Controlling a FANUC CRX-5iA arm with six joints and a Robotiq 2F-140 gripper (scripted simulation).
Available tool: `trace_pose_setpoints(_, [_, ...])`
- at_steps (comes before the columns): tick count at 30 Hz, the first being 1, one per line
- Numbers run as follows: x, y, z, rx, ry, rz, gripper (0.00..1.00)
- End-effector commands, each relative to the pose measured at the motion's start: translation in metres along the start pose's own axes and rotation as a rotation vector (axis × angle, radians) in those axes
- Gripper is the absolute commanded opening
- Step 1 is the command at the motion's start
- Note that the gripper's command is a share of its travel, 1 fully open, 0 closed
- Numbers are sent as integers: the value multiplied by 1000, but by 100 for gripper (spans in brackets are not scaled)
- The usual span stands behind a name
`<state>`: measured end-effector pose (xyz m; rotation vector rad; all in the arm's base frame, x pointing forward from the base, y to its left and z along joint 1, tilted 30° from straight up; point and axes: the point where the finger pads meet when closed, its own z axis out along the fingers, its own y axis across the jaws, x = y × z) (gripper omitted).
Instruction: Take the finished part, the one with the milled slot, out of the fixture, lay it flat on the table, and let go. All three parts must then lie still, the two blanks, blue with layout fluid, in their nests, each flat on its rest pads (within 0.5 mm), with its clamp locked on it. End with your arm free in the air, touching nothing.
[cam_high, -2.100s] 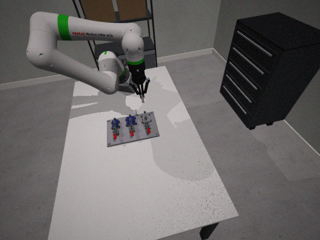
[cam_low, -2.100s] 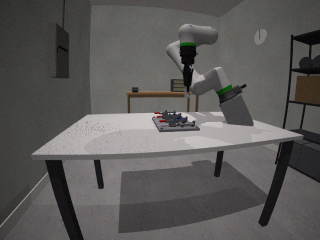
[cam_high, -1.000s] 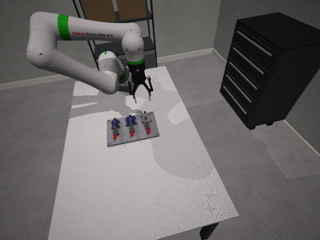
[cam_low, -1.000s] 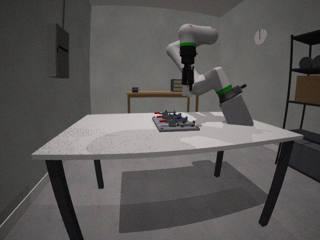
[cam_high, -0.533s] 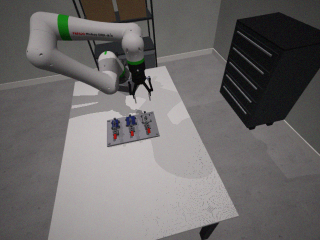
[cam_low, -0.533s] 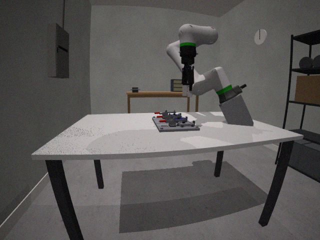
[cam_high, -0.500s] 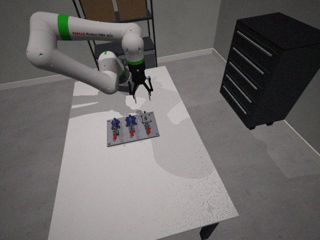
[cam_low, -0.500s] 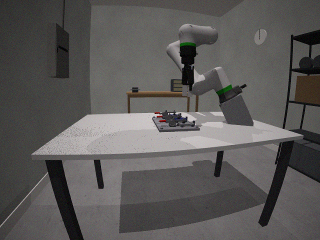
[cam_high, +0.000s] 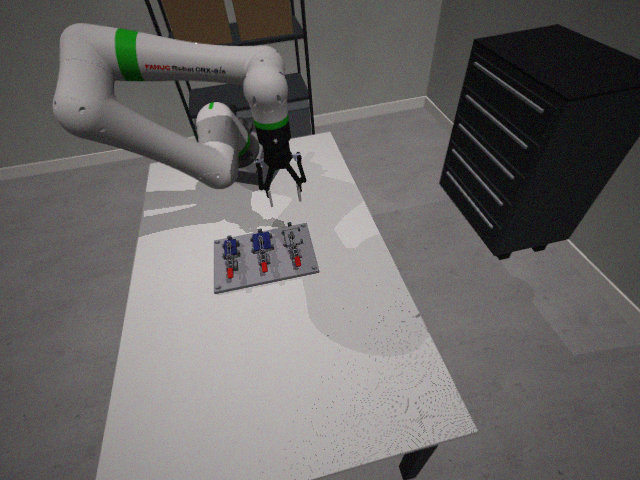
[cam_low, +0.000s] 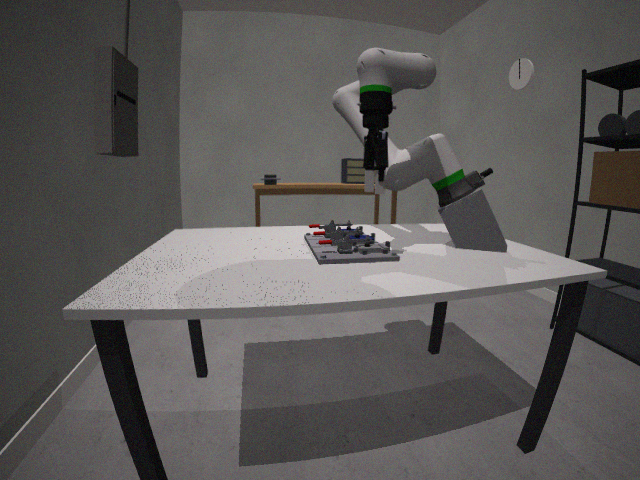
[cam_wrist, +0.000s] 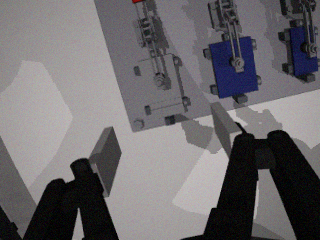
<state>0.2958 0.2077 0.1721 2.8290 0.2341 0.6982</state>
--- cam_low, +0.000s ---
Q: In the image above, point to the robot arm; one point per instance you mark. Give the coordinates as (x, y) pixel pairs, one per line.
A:
(381, 72)

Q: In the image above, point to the red-handled toggle clamp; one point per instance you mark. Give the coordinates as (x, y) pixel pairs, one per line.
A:
(335, 236)

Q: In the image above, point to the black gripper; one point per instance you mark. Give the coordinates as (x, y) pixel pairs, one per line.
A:
(376, 122)

